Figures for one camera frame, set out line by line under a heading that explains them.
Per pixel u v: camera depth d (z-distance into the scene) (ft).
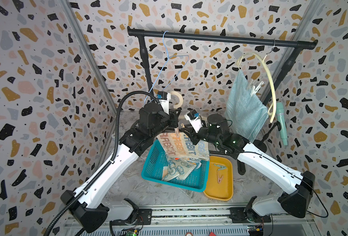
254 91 2.06
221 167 2.95
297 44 1.62
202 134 1.95
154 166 2.94
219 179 2.80
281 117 2.56
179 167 2.82
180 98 1.98
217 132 1.65
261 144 3.23
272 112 1.75
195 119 1.88
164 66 3.16
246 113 2.27
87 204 1.21
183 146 2.49
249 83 2.13
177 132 2.30
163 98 1.77
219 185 2.80
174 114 1.82
